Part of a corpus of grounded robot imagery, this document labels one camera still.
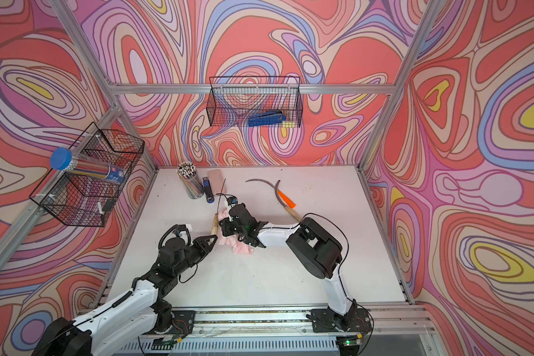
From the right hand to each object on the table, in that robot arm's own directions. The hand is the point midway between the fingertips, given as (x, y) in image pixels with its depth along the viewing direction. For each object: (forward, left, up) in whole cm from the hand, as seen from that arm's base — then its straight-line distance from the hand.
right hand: (221, 228), depth 91 cm
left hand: (-8, -1, +5) cm, 10 cm away
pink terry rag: (-8, -7, -2) cm, 11 cm away
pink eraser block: (+28, +6, -3) cm, 29 cm away
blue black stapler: (+22, +9, -2) cm, 24 cm away
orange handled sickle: (+20, -27, -5) cm, 34 cm away
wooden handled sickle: (+11, -30, -5) cm, 32 cm away
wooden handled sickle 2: (+3, +1, +5) cm, 6 cm away
